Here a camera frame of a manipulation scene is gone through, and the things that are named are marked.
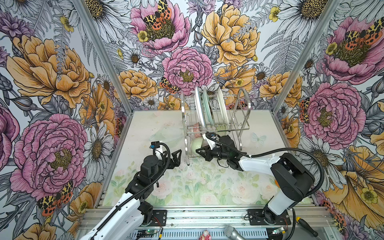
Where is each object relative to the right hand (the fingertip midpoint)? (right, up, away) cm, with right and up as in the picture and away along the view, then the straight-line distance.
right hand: (198, 154), depth 84 cm
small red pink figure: (+3, -33, -17) cm, 37 cm away
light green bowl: (-1, +6, +1) cm, 6 cm away
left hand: (-13, 0, -5) cm, 14 cm away
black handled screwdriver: (+51, -32, -13) cm, 61 cm away
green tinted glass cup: (+11, +14, -15) cm, 23 cm away
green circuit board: (-23, -34, -13) cm, 43 cm away
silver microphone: (+14, -31, -17) cm, 38 cm away
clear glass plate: (-20, +8, +22) cm, 31 cm away
